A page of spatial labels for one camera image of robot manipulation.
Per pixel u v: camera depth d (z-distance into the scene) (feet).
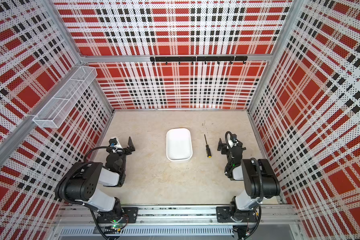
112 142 2.41
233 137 2.45
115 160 2.25
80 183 1.49
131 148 2.73
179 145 3.29
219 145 2.76
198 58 2.90
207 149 3.22
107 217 2.22
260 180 1.43
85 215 2.48
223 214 2.40
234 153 2.31
